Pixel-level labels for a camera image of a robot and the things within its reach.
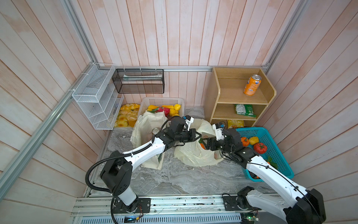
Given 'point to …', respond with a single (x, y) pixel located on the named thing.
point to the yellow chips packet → (233, 123)
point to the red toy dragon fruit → (160, 109)
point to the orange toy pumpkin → (245, 141)
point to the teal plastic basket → (259, 140)
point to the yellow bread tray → (127, 115)
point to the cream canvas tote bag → (141, 136)
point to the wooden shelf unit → (235, 94)
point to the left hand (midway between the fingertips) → (202, 138)
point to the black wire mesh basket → (139, 80)
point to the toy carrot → (201, 143)
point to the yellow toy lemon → (177, 107)
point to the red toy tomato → (260, 148)
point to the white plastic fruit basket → (145, 101)
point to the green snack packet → (246, 109)
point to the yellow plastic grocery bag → (191, 154)
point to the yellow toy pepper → (253, 140)
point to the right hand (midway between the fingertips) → (206, 138)
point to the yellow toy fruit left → (152, 107)
